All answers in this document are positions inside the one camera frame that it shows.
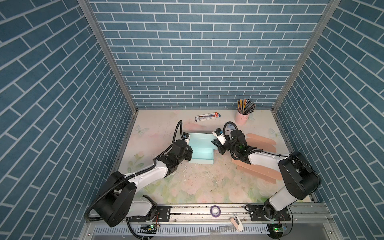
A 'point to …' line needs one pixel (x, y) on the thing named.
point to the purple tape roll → (211, 211)
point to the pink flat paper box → (263, 173)
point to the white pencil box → (207, 116)
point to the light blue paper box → (203, 148)
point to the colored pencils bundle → (245, 106)
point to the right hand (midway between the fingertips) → (212, 139)
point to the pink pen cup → (241, 119)
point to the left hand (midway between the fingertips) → (191, 147)
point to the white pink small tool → (236, 221)
